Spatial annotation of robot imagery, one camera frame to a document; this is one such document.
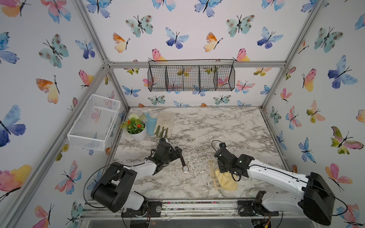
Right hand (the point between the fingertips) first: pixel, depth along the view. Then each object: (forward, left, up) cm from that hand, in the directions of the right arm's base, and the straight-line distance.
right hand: (223, 161), depth 82 cm
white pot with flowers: (+16, +54, +8) cm, 57 cm away
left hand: (+8, +27, -5) cm, 28 cm away
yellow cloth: (-10, -1, -4) cm, 10 cm away
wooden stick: (-6, +6, -7) cm, 10 cm away
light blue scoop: (+31, +51, -8) cm, 60 cm away
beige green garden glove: (+32, +40, -7) cm, 52 cm away
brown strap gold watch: (-3, +22, -7) cm, 23 cm away
